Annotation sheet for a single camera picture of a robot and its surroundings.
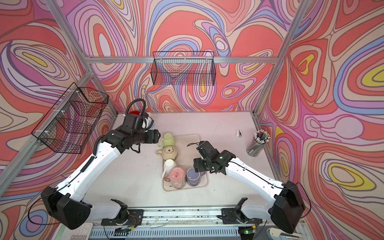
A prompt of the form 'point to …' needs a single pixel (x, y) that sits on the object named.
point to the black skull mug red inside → (134, 113)
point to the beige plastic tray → (203, 184)
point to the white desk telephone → (82, 232)
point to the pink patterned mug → (177, 177)
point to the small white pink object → (238, 133)
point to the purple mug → (193, 178)
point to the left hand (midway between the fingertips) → (156, 133)
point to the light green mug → (168, 140)
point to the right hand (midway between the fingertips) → (201, 168)
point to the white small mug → (168, 164)
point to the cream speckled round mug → (168, 152)
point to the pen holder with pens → (260, 137)
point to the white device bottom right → (275, 233)
